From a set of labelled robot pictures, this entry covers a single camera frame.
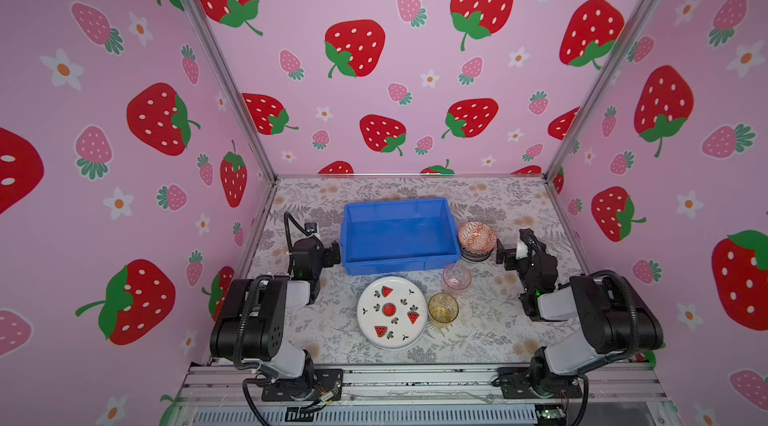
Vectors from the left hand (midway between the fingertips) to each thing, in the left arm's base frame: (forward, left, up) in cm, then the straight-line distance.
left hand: (320, 242), depth 95 cm
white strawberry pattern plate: (-21, -24, -3) cm, 32 cm away
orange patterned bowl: (-1, -50, +2) cm, 50 cm away
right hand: (-1, -62, +4) cm, 62 cm away
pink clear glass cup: (-10, -44, -5) cm, 45 cm away
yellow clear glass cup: (-19, -39, -5) cm, 44 cm away
